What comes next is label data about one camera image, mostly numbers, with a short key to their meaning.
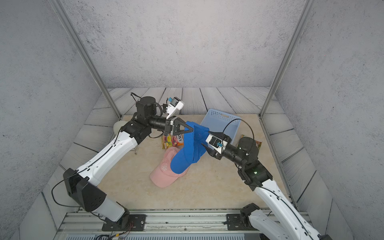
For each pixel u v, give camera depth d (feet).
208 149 2.01
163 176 2.79
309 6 2.29
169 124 1.82
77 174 1.39
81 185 1.33
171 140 3.35
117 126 3.11
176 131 1.92
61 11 2.34
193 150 2.06
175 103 1.85
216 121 3.79
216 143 1.69
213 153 1.92
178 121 1.89
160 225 2.39
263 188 1.50
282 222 1.39
